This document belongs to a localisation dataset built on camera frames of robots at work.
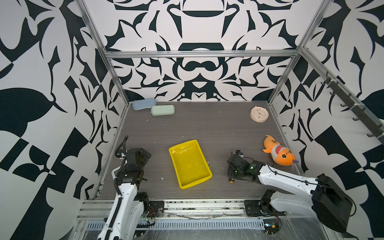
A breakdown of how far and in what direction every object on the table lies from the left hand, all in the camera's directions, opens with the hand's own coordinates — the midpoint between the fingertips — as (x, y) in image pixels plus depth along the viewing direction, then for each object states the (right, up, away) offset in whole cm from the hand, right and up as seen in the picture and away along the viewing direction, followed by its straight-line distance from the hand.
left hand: (139, 154), depth 84 cm
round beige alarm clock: (+78, +22, +26) cm, 85 cm away
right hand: (+50, -10, +2) cm, 51 cm away
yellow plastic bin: (+28, -7, +4) cm, 29 cm away
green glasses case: (+8, +26, +27) cm, 38 cm away
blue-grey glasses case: (-7, +31, +33) cm, 46 cm away
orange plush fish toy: (+79, -1, -1) cm, 79 cm away
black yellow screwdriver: (+51, -13, -3) cm, 53 cm away
